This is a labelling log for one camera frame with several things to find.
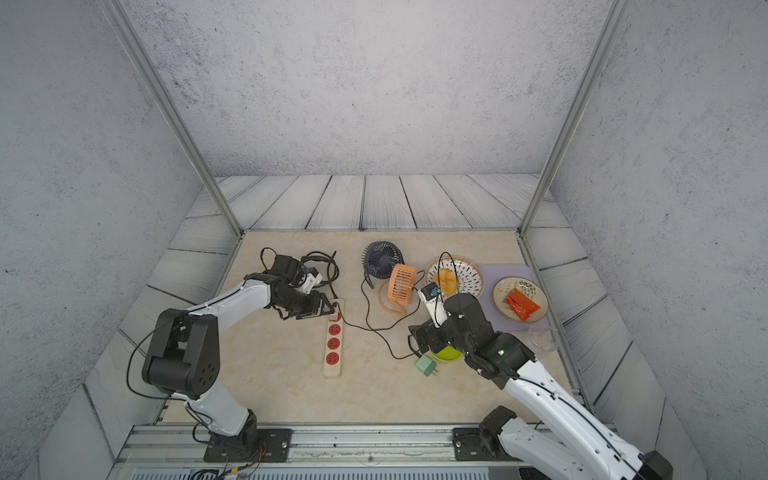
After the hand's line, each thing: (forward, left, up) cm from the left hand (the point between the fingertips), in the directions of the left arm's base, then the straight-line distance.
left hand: (331, 311), depth 90 cm
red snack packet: (+3, -59, -4) cm, 59 cm away
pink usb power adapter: (-2, -1, 0) cm, 2 cm away
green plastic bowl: (-13, -34, -3) cm, 36 cm away
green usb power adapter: (-15, -28, -5) cm, 32 cm away
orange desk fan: (+3, -19, +3) cm, 20 cm away
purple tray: (+17, -54, -5) cm, 57 cm away
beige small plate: (+11, -64, -4) cm, 65 cm away
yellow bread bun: (+12, -37, -3) cm, 40 cm away
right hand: (-10, -27, +13) cm, 32 cm away
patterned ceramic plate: (+15, -45, -5) cm, 48 cm away
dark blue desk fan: (+18, -15, +2) cm, 24 cm away
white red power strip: (-7, -1, -4) cm, 9 cm away
